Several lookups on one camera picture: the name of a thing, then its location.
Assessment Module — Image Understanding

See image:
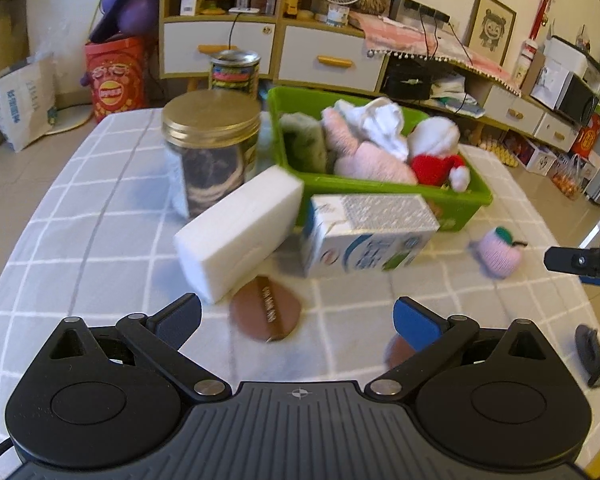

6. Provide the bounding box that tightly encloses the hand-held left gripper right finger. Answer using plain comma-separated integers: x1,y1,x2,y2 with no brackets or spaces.
365,296,556,401

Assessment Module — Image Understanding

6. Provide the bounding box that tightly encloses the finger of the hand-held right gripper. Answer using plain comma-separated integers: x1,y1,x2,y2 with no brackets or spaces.
544,242,600,281

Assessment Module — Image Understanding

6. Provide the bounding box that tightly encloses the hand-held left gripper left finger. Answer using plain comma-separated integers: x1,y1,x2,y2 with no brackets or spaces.
47,292,233,401

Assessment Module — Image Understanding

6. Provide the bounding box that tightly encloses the pink knitted apple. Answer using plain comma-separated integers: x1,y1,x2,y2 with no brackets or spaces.
469,226,528,278

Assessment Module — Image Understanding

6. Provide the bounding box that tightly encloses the green plastic bin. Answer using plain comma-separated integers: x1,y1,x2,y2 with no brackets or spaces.
267,86,493,233

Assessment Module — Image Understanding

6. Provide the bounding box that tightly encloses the pink plush toy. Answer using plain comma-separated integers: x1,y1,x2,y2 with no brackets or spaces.
321,107,418,186

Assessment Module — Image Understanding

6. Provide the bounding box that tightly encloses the red and white santa plush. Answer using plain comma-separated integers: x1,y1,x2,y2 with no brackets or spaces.
407,116,471,193

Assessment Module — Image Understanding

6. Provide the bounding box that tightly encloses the white cloth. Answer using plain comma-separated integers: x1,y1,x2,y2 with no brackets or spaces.
430,70,486,116
335,99,411,163

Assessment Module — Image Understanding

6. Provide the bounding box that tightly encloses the grey-green towel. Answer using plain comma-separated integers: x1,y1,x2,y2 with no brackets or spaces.
279,112,328,173

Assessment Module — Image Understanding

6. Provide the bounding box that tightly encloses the brown round powder puff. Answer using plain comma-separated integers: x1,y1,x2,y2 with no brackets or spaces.
229,275,302,343
385,332,421,372

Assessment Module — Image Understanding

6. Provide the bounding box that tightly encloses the bag of oranges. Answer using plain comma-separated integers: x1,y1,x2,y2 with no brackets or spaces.
550,152,593,198

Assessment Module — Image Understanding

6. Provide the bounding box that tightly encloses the black phone stand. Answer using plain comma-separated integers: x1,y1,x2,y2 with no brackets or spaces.
575,325,600,376

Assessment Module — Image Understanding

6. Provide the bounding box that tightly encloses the white milk carton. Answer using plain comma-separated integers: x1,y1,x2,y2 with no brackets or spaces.
300,194,441,278

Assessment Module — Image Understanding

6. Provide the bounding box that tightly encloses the white sponge block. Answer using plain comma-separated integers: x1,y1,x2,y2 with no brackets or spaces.
173,165,305,305

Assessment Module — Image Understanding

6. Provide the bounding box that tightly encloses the grey checked tablecloth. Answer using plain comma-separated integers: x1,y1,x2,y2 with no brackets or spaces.
0,107,600,476

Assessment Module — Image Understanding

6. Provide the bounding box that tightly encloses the white printed box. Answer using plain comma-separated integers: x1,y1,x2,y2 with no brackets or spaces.
515,137,554,176

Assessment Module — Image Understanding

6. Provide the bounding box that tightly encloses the red gift box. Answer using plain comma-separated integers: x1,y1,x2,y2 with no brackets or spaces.
570,112,600,158

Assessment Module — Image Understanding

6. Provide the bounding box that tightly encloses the row of yellow toys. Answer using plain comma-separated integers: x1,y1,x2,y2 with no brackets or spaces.
472,135,518,166

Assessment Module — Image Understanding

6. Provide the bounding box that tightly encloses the glass jar with metal lid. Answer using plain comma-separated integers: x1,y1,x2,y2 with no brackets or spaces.
161,91,262,218

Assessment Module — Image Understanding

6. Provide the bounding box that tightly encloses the low wooden drawer cabinet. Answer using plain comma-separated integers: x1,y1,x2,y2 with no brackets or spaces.
380,55,588,153

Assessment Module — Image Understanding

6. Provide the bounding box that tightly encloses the black microwave oven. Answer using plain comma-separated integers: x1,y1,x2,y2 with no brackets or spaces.
555,72,600,126

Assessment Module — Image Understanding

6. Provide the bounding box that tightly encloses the white bottle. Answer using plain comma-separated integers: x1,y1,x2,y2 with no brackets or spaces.
514,40,538,88

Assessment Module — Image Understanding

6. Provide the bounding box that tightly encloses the folded white cloth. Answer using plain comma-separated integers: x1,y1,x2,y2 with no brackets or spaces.
430,70,486,116

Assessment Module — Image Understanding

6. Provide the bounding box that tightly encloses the red printed bag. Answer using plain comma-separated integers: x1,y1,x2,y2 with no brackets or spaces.
84,37,146,123

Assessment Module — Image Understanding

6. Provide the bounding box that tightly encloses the black handbag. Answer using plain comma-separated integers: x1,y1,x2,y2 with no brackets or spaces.
381,57,433,100

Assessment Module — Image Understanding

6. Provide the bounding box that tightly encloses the printed tin can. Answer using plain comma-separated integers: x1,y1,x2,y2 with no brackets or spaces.
209,50,261,98

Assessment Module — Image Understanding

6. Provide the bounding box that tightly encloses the framed cartoon drawing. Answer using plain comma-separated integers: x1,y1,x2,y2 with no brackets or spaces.
465,0,517,66

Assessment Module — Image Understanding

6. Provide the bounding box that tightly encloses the white paper sack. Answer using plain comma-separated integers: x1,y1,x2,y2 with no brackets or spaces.
0,55,58,153

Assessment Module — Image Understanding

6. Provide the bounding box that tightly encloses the wooden shelf cabinet with drawer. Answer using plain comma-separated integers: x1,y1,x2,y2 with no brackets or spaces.
275,0,396,94
159,0,286,81

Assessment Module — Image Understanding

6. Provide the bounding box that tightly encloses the pink fringed cloth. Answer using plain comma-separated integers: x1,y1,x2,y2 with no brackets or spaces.
350,12,523,97

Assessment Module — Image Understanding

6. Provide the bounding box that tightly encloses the purple plush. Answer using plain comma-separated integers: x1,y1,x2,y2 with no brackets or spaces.
87,0,162,43

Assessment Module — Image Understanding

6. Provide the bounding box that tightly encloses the wall power strip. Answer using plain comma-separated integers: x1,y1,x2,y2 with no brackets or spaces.
402,0,452,23

